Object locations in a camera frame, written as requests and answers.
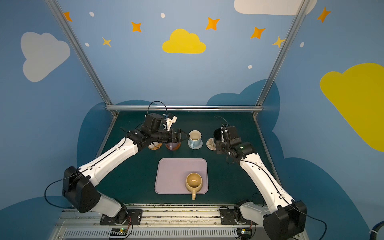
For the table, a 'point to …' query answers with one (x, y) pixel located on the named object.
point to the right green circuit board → (243, 231)
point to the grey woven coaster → (200, 146)
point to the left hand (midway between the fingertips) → (183, 135)
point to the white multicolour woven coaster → (210, 144)
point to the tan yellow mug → (194, 183)
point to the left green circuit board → (118, 232)
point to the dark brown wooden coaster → (173, 149)
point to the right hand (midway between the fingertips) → (221, 143)
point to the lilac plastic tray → (172, 173)
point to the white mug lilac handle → (171, 145)
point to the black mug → (217, 134)
